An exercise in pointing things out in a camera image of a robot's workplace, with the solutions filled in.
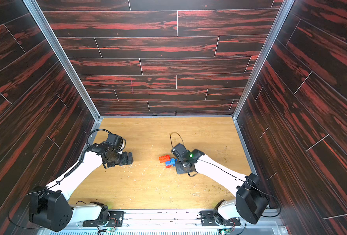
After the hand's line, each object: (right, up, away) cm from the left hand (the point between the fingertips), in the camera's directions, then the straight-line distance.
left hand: (127, 160), depth 84 cm
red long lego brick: (+21, +1, 0) cm, 21 cm away
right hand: (+33, -3, -1) cm, 33 cm away
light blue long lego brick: (+24, -2, +4) cm, 24 cm away
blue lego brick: (+27, -1, +4) cm, 27 cm away
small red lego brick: (+23, -5, +8) cm, 25 cm away
